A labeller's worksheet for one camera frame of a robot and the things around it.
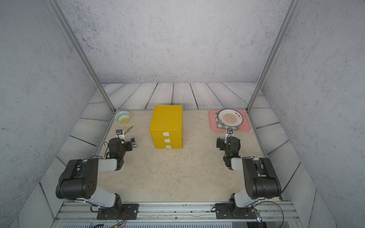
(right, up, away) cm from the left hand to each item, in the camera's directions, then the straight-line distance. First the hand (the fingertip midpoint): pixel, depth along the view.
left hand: (128, 138), depth 94 cm
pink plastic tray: (+83, +8, +16) cm, 85 cm away
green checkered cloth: (+64, +8, +14) cm, 66 cm away
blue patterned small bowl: (-13, +14, +20) cm, 28 cm away
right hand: (+66, +1, -1) cm, 66 cm away
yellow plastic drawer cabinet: (+27, +8, -12) cm, 31 cm away
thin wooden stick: (-6, +4, +14) cm, 16 cm away
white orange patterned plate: (+73, +14, +20) cm, 77 cm away
